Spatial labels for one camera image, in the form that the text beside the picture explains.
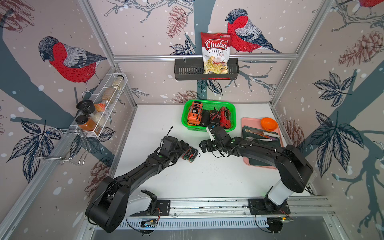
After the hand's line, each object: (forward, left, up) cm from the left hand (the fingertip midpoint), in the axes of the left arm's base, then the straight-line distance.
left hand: (188, 146), depth 86 cm
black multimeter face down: (+22, -11, -1) cm, 25 cm away
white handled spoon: (+11, -41, -9) cm, 44 cm away
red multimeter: (+21, -24, -1) cm, 32 cm away
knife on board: (+13, -53, -8) cm, 55 cm away
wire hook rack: (-13, +47, +27) cm, 56 cm away
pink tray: (+23, -49, -8) cm, 55 cm away
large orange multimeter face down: (+23, -4, +4) cm, 23 cm away
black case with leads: (+22, -17, 0) cm, 28 cm away
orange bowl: (+20, -56, -6) cm, 60 cm away
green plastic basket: (+35, -13, -2) cm, 38 cm away
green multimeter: (-3, -1, -6) cm, 6 cm away
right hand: (+2, -10, -1) cm, 10 cm away
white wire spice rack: (+13, +43, +25) cm, 52 cm away
